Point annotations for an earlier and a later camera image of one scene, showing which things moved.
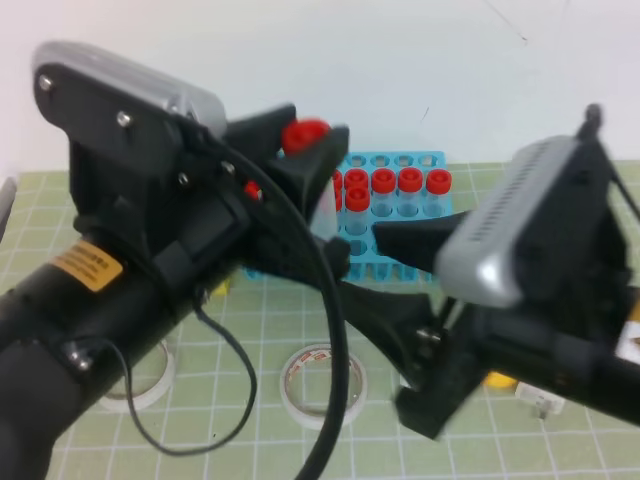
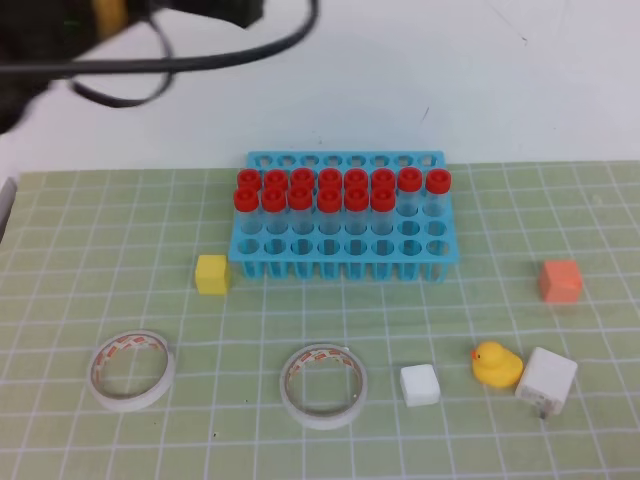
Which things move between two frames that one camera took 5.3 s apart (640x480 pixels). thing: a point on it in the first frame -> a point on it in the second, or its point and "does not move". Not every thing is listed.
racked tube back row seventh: [410, 183] does not move
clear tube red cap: [303, 137] -> [382, 208]
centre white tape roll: [317, 422] does not move
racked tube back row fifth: [356, 178] does not move
